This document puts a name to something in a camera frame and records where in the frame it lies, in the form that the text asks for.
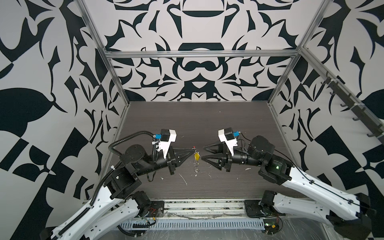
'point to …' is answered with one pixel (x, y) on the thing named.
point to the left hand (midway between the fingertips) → (194, 148)
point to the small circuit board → (271, 226)
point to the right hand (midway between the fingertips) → (205, 154)
